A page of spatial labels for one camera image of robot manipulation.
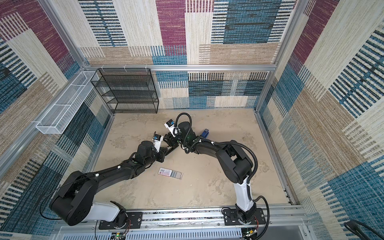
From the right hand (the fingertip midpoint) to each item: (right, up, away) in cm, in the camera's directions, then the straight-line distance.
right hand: (166, 138), depth 90 cm
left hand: (+1, -5, -2) cm, 5 cm away
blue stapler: (+24, +2, +14) cm, 28 cm away
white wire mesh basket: (-48, +10, -20) cm, 53 cm away
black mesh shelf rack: (-31, +33, +19) cm, 49 cm away
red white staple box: (0, -20, -1) cm, 20 cm away
